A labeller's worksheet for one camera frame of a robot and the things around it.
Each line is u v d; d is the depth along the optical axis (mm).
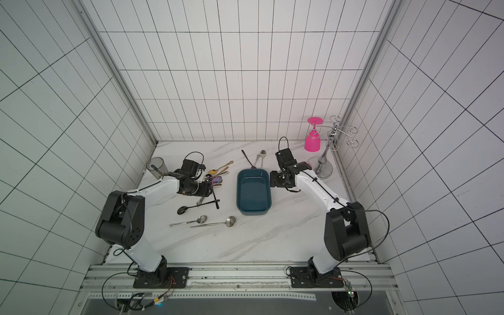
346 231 438
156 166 899
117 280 701
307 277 727
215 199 949
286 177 625
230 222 855
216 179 1027
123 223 468
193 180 808
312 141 976
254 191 955
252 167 1065
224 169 1067
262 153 1136
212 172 1043
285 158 682
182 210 920
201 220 859
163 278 662
